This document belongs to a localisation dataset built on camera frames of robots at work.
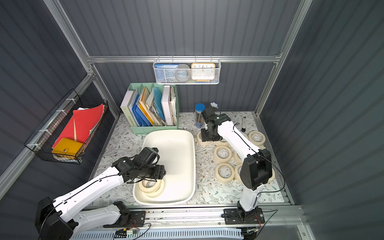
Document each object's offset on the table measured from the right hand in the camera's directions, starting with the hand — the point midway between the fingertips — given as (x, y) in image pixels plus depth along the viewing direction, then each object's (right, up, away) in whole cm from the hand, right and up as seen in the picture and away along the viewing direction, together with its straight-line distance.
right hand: (210, 137), depth 86 cm
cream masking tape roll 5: (+17, -13, +6) cm, 23 cm away
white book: (-52, +18, +3) cm, 55 cm away
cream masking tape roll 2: (+9, -15, +6) cm, 18 cm away
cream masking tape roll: (-2, -5, +16) cm, 17 cm away
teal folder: (-34, +28, +11) cm, 45 cm away
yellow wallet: (-65, -2, -21) cm, 69 cm away
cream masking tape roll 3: (+8, -25, -2) cm, 26 cm away
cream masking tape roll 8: (-31, -30, -8) cm, 44 cm away
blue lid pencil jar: (-6, +18, +10) cm, 21 cm away
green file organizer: (-34, +8, +19) cm, 40 cm away
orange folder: (-42, +17, +13) cm, 47 cm away
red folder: (-69, +5, -11) cm, 70 cm away
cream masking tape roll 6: (+16, -22, -1) cm, 27 cm away
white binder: (-27, +19, +7) cm, 34 cm away
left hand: (-27, -17, -9) cm, 34 cm away
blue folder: (-46, +11, +12) cm, 48 cm away
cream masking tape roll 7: (-29, -26, -8) cm, 40 cm away
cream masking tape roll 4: (+8, -5, +14) cm, 17 cm away
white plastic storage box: (-22, -10, +16) cm, 29 cm away
